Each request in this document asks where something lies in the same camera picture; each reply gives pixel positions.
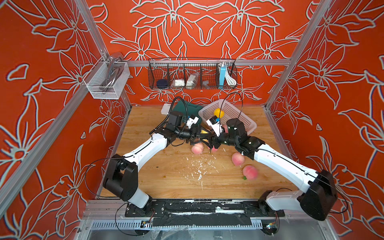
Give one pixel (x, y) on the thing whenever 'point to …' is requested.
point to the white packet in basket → (179, 83)
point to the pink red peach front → (250, 172)
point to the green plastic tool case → (187, 109)
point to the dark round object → (162, 83)
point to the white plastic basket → (230, 112)
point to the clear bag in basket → (192, 81)
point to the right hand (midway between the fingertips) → (227, 134)
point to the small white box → (165, 109)
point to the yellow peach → (217, 113)
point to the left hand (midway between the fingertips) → (192, 131)
